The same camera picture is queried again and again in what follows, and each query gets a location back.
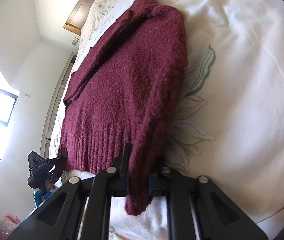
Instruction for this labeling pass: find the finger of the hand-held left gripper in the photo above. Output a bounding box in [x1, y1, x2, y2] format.
[47, 151, 69, 179]

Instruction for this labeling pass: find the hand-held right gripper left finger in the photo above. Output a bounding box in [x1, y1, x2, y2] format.
[7, 144, 133, 240]

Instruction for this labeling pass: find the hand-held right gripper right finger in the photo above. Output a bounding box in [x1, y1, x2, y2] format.
[148, 156, 270, 240]

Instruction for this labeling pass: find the maroon knit sweater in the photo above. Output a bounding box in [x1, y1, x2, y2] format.
[57, 0, 189, 217]

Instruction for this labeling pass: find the person's left hand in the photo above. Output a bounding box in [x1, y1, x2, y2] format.
[33, 183, 55, 206]

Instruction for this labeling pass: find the red and white bag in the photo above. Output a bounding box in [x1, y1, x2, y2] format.
[1, 214, 23, 233]

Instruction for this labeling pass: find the floral white bed blanket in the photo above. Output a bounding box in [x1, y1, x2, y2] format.
[34, 0, 284, 240]

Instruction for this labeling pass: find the wooden headboard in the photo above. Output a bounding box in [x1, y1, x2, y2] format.
[63, 0, 126, 36]

